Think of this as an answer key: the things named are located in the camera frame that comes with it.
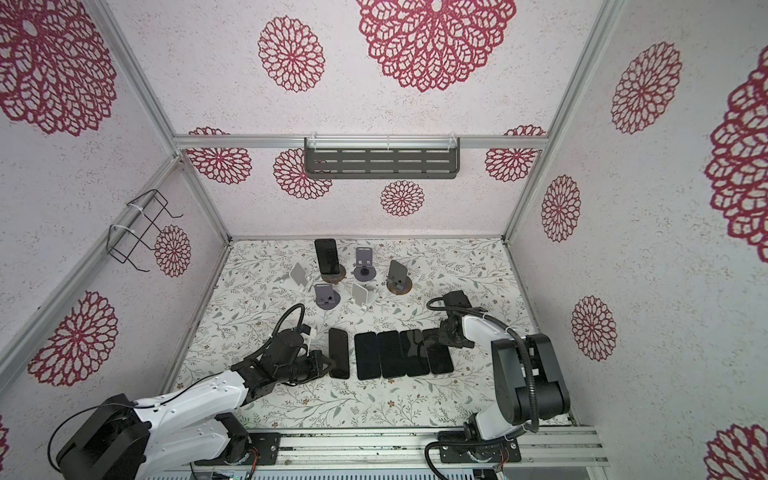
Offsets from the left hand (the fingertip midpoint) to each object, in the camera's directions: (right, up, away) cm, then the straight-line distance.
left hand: (336, 369), depth 83 cm
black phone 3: (+8, +1, +8) cm, 12 cm away
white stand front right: (+5, +19, +17) cm, 26 cm away
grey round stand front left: (-6, +18, +15) cm, 24 cm away
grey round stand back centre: (+6, +27, +26) cm, 38 cm away
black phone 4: (+29, +3, +5) cm, 30 cm away
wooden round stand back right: (+18, +23, +18) cm, 35 cm away
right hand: (+35, +7, +11) cm, 37 cm away
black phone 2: (0, +4, +5) cm, 6 cm away
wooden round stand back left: (-4, +24, +25) cm, 35 cm away
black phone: (-6, +33, +17) cm, 37 cm away
